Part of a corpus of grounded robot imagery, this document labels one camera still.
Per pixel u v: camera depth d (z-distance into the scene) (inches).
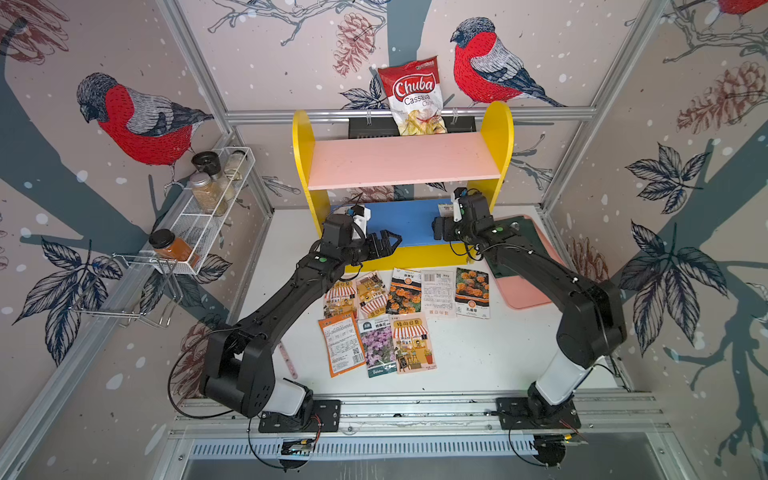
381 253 28.1
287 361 32.7
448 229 31.3
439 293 37.5
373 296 37.4
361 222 29.5
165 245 23.3
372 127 37.4
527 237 44.0
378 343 33.6
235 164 33.8
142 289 23.6
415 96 32.3
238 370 16.3
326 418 28.7
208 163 28.8
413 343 33.7
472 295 37.6
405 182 28.1
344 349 33.6
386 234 28.6
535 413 26.0
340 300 37.4
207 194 28.1
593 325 18.4
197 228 29.3
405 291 38.0
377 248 28.1
